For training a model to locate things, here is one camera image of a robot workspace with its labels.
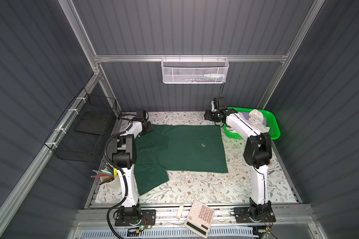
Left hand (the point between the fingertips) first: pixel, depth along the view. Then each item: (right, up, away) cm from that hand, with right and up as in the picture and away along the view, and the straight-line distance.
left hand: (148, 128), depth 105 cm
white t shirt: (+77, +7, +1) cm, 78 cm away
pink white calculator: (+33, -43, -34) cm, 64 cm away
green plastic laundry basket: (+87, -2, -6) cm, 87 cm away
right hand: (+42, +9, -6) cm, 43 cm away
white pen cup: (-10, -27, -32) cm, 43 cm away
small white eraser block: (+23, -42, -32) cm, 57 cm away
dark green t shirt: (+28, -13, -6) cm, 31 cm away
